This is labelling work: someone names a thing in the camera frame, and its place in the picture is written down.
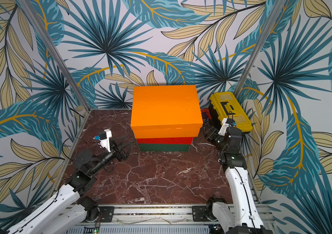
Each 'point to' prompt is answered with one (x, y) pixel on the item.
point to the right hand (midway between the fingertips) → (205, 128)
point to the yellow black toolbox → (227, 106)
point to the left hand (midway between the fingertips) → (132, 143)
